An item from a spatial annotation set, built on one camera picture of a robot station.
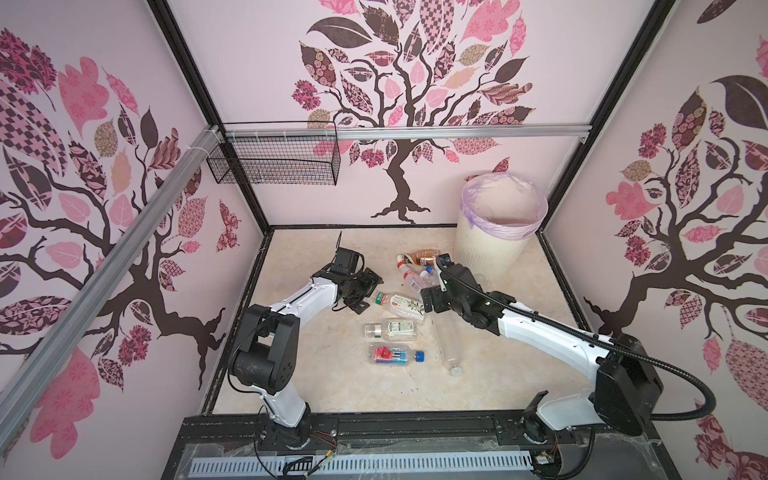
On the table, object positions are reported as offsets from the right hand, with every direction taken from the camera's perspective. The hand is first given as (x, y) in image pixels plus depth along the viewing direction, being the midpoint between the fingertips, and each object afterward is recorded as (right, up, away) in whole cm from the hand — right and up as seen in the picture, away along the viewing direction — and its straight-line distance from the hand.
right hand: (435, 284), depth 84 cm
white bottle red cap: (-6, +1, +16) cm, 17 cm away
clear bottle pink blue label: (-12, -19, -3) cm, 23 cm away
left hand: (-16, -3, +7) cm, 18 cm away
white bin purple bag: (+27, +24, +22) cm, 42 cm away
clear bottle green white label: (-10, -7, +7) cm, 14 cm away
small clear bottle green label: (-13, -14, +1) cm, 19 cm away
